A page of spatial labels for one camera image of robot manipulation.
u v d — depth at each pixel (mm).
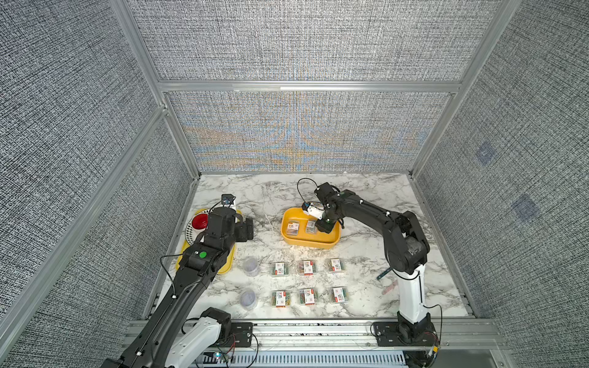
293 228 972
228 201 638
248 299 785
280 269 856
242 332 741
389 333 733
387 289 819
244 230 663
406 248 539
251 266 855
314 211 882
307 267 858
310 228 967
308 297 797
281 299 791
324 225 871
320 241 905
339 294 797
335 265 860
